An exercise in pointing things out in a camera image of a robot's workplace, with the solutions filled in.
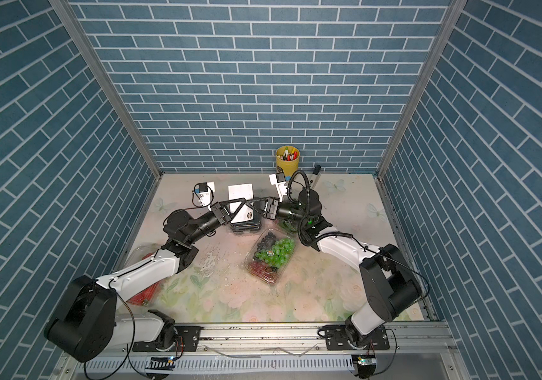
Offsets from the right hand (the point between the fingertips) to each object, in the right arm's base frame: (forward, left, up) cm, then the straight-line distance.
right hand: (252, 206), depth 71 cm
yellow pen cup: (+38, -9, -18) cm, 43 cm away
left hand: (0, 0, +1) cm, 1 cm away
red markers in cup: (+44, -10, -16) cm, 48 cm away
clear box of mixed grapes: (-6, -5, -23) cm, 24 cm away
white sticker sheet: (+4, +5, +2) cm, 7 cm away
